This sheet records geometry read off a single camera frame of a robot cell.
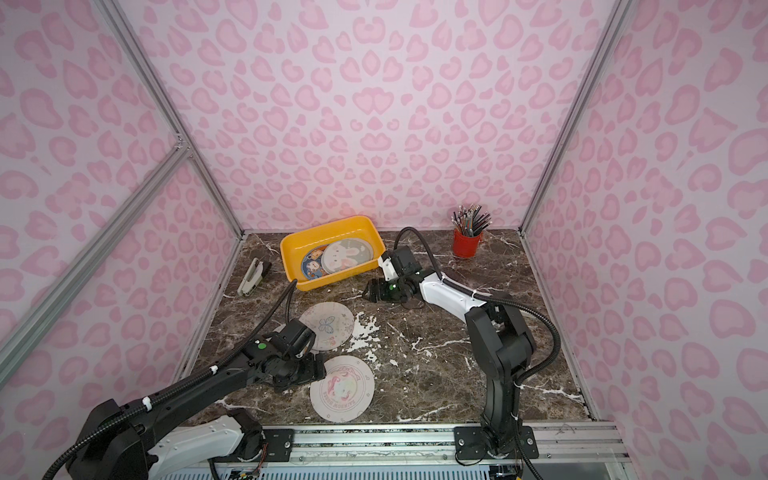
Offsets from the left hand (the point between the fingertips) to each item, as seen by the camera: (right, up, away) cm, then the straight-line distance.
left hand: (316, 374), depth 81 cm
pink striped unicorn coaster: (+8, -5, +1) cm, 9 cm away
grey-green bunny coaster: (+3, +33, +30) cm, 45 cm away
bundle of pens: (+46, +44, +21) cm, 67 cm away
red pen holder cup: (+48, +36, +32) cm, 68 cm away
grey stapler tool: (-29, +25, +25) cm, 46 cm away
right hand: (+15, +20, +9) cm, 27 cm away
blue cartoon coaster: (-9, +29, +28) cm, 42 cm away
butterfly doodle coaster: (+1, +11, +14) cm, 18 cm away
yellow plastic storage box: (-17, +35, +32) cm, 50 cm away
